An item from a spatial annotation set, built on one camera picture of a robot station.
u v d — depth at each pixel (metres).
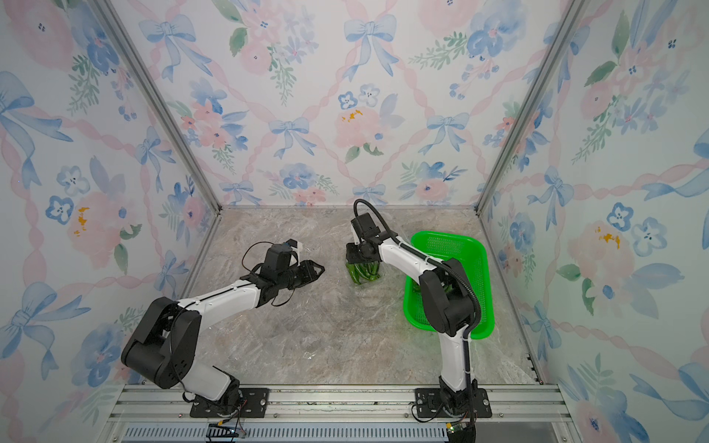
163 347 0.44
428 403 0.73
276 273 0.71
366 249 0.72
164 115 0.89
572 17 0.69
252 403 0.74
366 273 0.96
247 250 0.77
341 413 0.73
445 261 0.55
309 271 0.85
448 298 0.52
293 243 0.84
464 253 1.04
